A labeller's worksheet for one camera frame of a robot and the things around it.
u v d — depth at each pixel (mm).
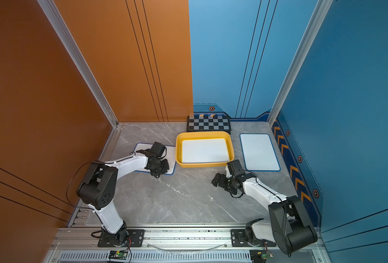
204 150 1033
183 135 1056
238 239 725
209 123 1160
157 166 809
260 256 706
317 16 721
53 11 706
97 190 483
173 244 725
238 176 681
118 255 719
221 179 785
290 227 415
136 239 736
